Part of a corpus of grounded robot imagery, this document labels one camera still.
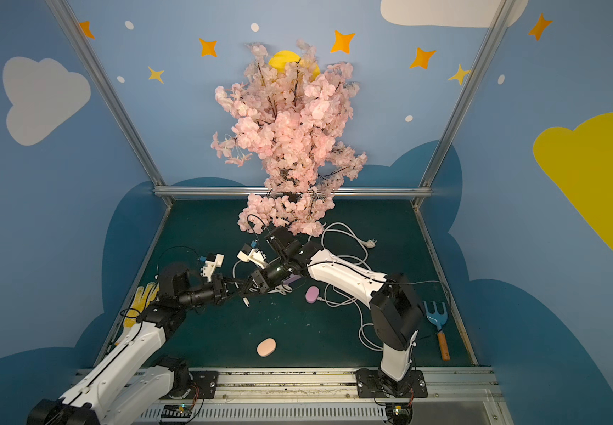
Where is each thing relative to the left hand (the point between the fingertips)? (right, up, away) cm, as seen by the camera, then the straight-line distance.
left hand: (250, 281), depth 75 cm
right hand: (0, -3, -2) cm, 3 cm away
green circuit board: (-20, -36, -2) cm, 41 cm away
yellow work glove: (-41, -11, +14) cm, 45 cm away
